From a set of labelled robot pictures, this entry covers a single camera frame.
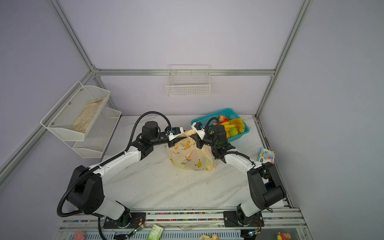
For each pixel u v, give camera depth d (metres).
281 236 0.67
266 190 0.44
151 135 0.65
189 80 1.07
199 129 0.69
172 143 0.71
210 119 0.65
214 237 0.67
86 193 0.43
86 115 0.80
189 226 0.73
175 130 0.65
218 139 0.67
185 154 0.84
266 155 0.91
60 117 0.69
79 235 0.68
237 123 0.99
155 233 0.69
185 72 0.93
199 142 0.73
